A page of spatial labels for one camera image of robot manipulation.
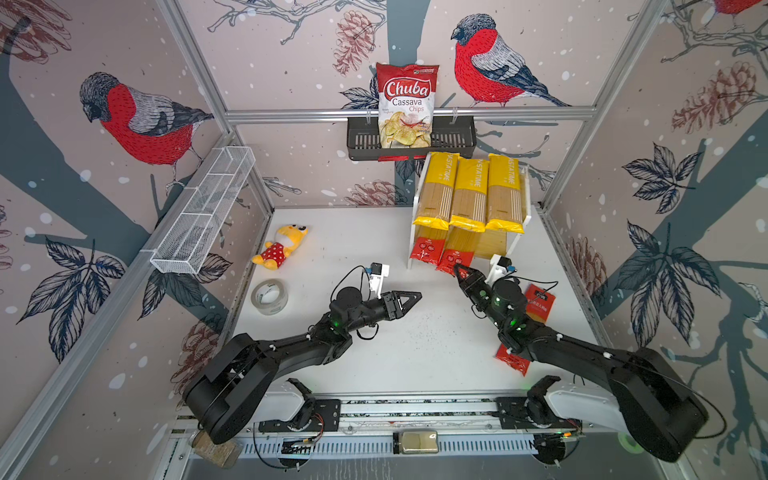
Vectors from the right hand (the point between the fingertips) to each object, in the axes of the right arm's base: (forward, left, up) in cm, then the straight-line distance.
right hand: (450, 270), depth 81 cm
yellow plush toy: (+18, +55, -10) cm, 59 cm away
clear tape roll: (-7, +54, -13) cm, 56 cm away
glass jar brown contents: (-43, +52, -11) cm, 68 cm away
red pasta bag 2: (+6, -3, +1) cm, 7 cm away
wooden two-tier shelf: (+13, -13, -2) cm, 18 cm away
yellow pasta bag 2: (+10, -4, +17) cm, 20 cm away
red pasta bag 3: (-1, -29, -16) cm, 34 cm away
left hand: (-11, +9, +3) cm, 15 cm away
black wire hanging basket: (+41, -2, +18) cm, 45 cm away
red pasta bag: (+9, +6, +1) cm, 10 cm away
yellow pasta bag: (+13, +4, +18) cm, 23 cm away
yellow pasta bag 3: (+9, -12, +17) cm, 23 cm away
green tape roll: (-39, -23, +13) cm, 47 cm away
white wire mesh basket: (-5, +66, +15) cm, 68 cm away
